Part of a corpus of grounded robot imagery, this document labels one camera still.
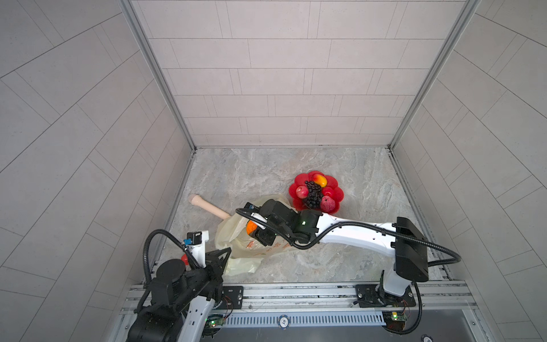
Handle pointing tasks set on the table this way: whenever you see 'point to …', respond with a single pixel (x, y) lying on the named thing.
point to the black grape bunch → (315, 195)
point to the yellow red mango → (320, 179)
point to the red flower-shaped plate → (300, 180)
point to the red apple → (327, 191)
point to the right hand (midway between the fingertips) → (254, 228)
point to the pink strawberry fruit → (302, 192)
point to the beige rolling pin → (197, 200)
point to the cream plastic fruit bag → (247, 254)
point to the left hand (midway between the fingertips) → (234, 249)
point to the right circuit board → (394, 320)
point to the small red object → (185, 259)
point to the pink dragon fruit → (327, 204)
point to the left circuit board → (215, 320)
